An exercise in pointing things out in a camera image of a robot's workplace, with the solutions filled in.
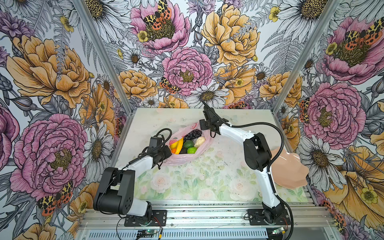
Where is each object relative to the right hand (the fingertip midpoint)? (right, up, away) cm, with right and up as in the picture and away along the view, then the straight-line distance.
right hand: (205, 125), depth 103 cm
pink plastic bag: (0, -5, -5) cm, 8 cm away
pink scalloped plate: (+49, -26, -12) cm, 56 cm away
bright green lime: (-9, -15, -11) cm, 20 cm away
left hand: (-23, -18, -9) cm, 30 cm away
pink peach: (-21, -9, -11) cm, 25 cm away
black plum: (-14, -15, -9) cm, 23 cm away
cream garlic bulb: (-4, -10, -6) cm, 12 cm away
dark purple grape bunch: (-9, -6, 0) cm, 10 cm away
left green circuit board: (-30, -50, -31) cm, 66 cm away
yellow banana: (-18, -12, -8) cm, 23 cm away
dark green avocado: (-11, -11, -6) cm, 17 cm away
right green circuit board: (+33, -49, -31) cm, 67 cm away
